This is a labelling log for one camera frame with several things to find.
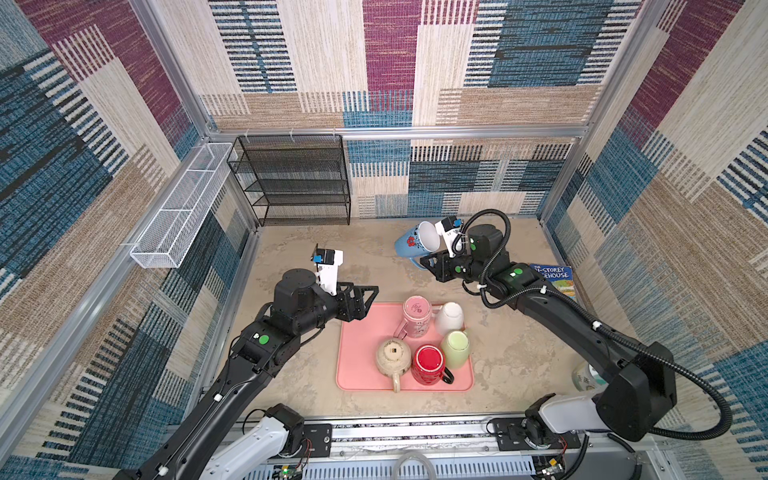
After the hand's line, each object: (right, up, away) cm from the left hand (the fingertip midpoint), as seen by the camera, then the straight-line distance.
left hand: (366, 284), depth 67 cm
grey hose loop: (+10, -41, +5) cm, 43 cm away
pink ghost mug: (+13, -9, +16) cm, 22 cm away
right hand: (+14, +4, +10) cm, 18 cm away
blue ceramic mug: (+13, +10, +5) cm, 17 cm away
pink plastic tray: (+25, -27, +15) cm, 40 cm away
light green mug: (+22, -18, +10) cm, 30 cm away
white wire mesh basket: (-47, +11, +4) cm, 49 cm away
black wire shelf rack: (-29, +33, +43) cm, 61 cm away
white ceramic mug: (+21, -11, +16) cm, 29 cm away
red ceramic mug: (+15, -21, +9) cm, 28 cm away
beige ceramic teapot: (+6, -20, +10) cm, 23 cm away
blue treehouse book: (+61, -1, +32) cm, 70 cm away
